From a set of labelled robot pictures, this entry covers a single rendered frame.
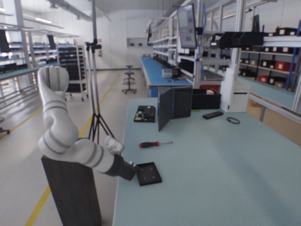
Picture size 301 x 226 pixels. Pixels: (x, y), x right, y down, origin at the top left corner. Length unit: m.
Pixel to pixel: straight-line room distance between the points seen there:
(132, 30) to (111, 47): 1.72
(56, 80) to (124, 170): 0.40
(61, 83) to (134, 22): 11.70
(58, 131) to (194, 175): 0.49
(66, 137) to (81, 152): 0.07
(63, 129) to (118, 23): 12.00
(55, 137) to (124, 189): 0.31
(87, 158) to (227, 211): 0.44
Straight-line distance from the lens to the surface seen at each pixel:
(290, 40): 1.06
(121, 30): 12.31
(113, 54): 12.32
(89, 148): 0.50
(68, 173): 1.22
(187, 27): 2.33
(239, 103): 1.41
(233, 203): 0.64
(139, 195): 0.62
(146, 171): 0.71
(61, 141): 0.46
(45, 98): 0.60
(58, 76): 0.71
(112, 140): 0.57
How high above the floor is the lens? 1.45
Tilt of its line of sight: 20 degrees down
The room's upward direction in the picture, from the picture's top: straight up
